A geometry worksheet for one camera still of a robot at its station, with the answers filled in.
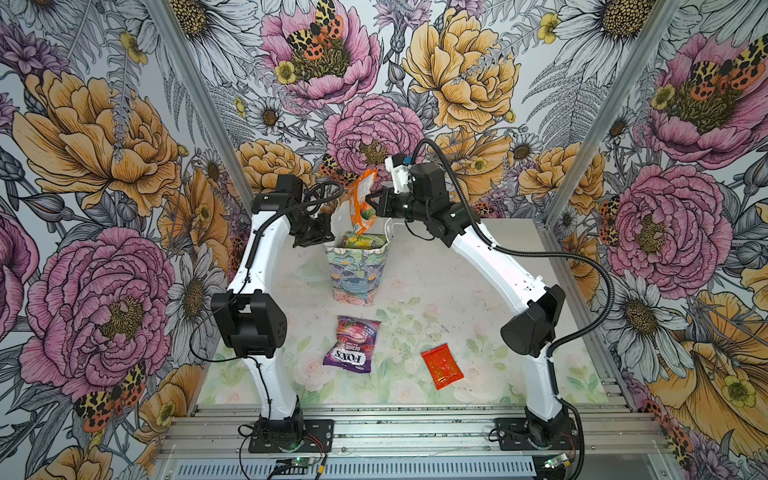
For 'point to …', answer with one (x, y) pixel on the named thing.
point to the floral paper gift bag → (356, 266)
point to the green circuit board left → (302, 461)
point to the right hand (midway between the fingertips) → (365, 205)
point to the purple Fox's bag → (354, 345)
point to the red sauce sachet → (442, 366)
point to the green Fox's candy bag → (352, 240)
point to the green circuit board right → (555, 461)
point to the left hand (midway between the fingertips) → (331, 245)
